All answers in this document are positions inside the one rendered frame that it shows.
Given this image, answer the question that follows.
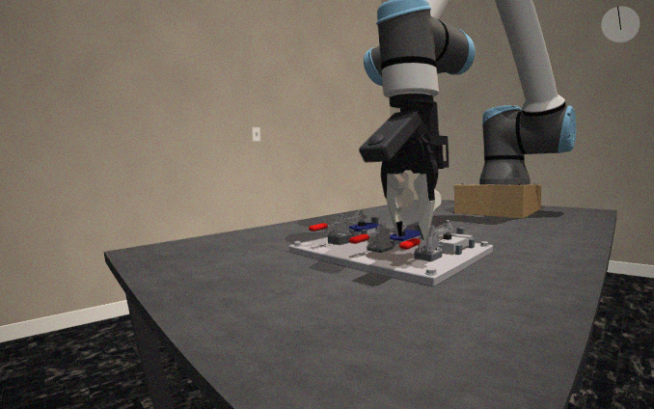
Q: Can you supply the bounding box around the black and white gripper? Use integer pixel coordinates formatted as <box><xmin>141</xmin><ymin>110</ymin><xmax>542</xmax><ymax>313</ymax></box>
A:
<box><xmin>381</xmin><ymin>94</ymin><xmax>450</xmax><ymax>240</ymax></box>

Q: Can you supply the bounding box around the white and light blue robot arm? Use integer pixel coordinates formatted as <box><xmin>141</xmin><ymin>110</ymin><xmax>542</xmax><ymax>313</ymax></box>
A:
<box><xmin>359</xmin><ymin>0</ymin><xmax>576</xmax><ymax>185</ymax></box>

